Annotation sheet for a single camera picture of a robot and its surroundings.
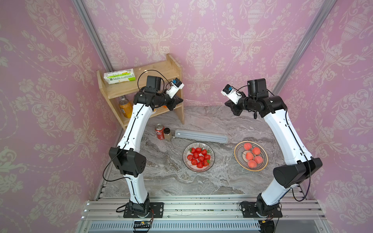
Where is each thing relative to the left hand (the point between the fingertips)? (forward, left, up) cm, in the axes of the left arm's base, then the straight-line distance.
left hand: (180, 99), depth 78 cm
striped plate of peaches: (-17, -44, -30) cm, 56 cm away
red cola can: (-3, +14, -24) cm, 28 cm away
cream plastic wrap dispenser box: (-3, -14, -30) cm, 34 cm away
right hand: (-2, -25, +2) cm, 25 cm away
